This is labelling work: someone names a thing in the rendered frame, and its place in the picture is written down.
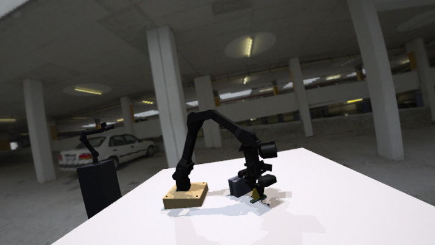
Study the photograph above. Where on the gold coin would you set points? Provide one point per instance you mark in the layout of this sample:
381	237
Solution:
255	194

